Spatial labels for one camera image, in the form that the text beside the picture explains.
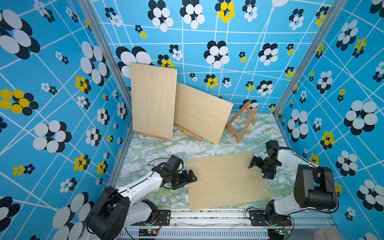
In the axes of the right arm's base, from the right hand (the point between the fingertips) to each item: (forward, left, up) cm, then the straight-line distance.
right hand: (257, 170), depth 89 cm
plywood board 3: (-6, +20, -1) cm, 21 cm away
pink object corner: (-31, -22, +4) cm, 38 cm away
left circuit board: (-31, +61, -2) cm, 68 cm away
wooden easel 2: (+27, +46, +5) cm, 54 cm away
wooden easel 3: (+36, -3, +6) cm, 37 cm away
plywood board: (+35, +63, +33) cm, 79 cm away
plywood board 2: (+29, +35, +20) cm, 50 cm away
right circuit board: (-31, -1, -1) cm, 31 cm away
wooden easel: (+24, +74, +3) cm, 78 cm away
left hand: (-8, +38, +4) cm, 39 cm away
